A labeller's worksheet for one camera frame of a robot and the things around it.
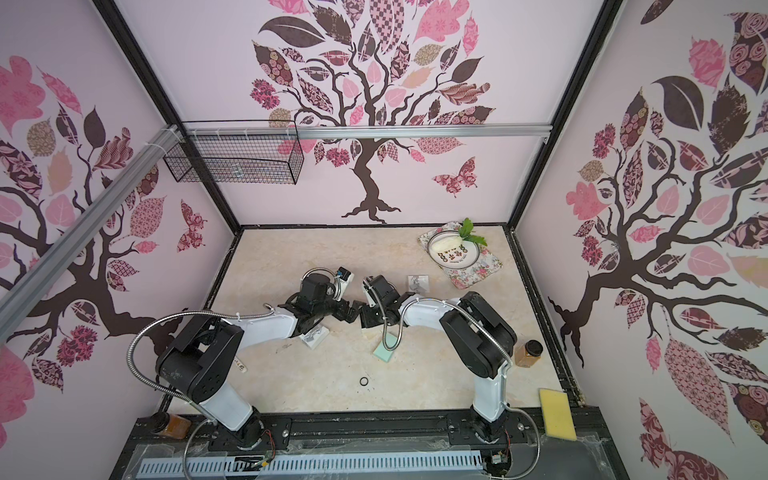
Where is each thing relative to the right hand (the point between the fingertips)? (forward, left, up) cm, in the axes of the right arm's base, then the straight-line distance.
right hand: (365, 314), depth 93 cm
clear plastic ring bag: (+11, -18, 0) cm, 21 cm away
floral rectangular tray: (+14, -34, -2) cm, 37 cm away
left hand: (+3, +3, +3) cm, 5 cm away
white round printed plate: (+24, -37, -2) cm, 44 cm away
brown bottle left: (-31, +44, +5) cm, 54 cm away
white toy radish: (+29, -32, +2) cm, 43 cm away
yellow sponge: (-29, -51, -2) cm, 59 cm away
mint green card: (-12, -5, 0) cm, 13 cm away
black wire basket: (+42, +41, +33) cm, 67 cm away
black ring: (-20, -1, -2) cm, 20 cm away
